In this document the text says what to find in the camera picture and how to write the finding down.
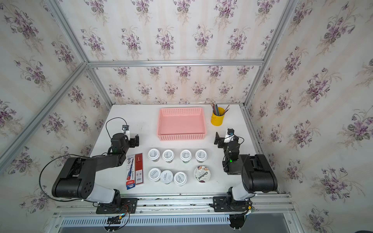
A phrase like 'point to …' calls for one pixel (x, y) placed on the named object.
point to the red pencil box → (139, 169)
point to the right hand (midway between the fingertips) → (226, 133)
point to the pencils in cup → (215, 108)
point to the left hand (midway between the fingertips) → (131, 135)
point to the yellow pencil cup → (218, 120)
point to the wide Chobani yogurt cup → (202, 174)
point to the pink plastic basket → (181, 124)
